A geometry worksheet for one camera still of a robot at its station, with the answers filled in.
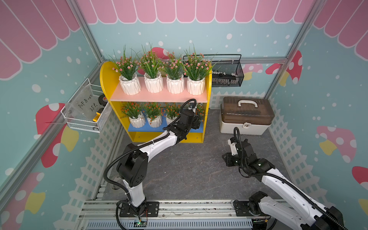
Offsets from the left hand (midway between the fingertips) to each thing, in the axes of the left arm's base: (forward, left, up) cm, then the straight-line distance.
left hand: (193, 117), depth 88 cm
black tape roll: (0, +52, +13) cm, 54 cm away
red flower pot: (-2, +35, +8) cm, 36 cm away
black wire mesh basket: (+24, -19, +15) cm, 35 cm away
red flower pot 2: (-2, +23, +5) cm, 24 cm away
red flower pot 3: (-3, +13, +9) cm, 16 cm away
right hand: (-21, -17, -9) cm, 29 cm away
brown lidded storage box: (+1, -36, +1) cm, 36 cm away
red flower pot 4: (-3, -3, +9) cm, 10 cm away
